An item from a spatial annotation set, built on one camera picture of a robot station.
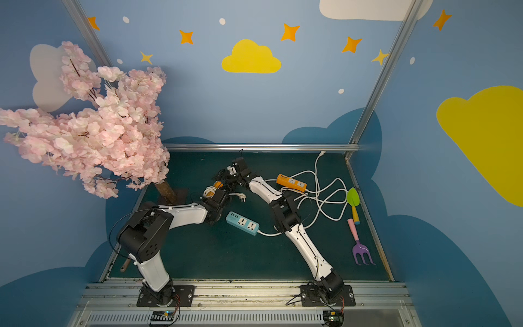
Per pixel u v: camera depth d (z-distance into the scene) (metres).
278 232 0.90
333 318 0.73
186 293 0.75
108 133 0.50
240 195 1.01
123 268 0.80
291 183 1.05
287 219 0.72
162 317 0.73
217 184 1.01
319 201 1.00
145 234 0.49
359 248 0.86
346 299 0.74
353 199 1.03
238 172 0.91
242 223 0.91
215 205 0.78
